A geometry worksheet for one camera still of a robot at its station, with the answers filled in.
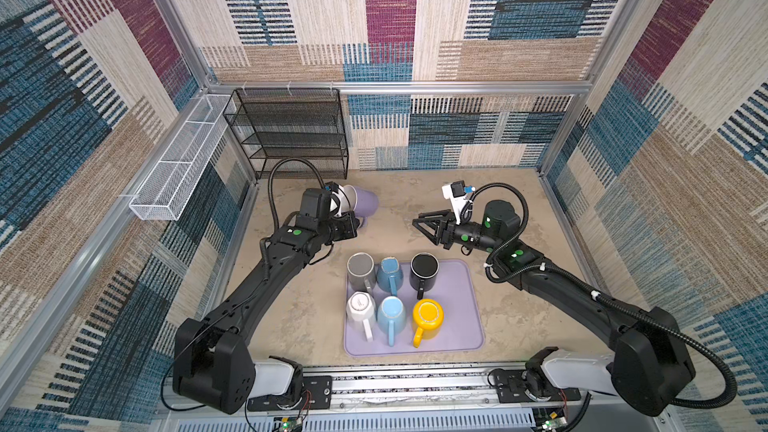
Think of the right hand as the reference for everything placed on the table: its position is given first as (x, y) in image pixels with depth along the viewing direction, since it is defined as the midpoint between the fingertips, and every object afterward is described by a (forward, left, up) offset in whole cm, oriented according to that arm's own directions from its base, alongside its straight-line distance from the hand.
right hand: (417, 224), depth 73 cm
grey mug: (-3, +15, -15) cm, 22 cm away
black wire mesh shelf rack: (+48, +44, -5) cm, 66 cm away
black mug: (-2, -3, -19) cm, 20 cm away
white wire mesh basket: (+6, +57, +9) cm, 58 cm away
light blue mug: (-16, +7, -16) cm, 24 cm away
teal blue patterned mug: (-5, +7, -18) cm, 20 cm away
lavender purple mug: (+8, +13, -1) cm, 15 cm away
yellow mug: (-16, -2, -17) cm, 24 cm away
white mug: (-15, +14, -16) cm, 26 cm away
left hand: (+7, +15, -5) cm, 17 cm away
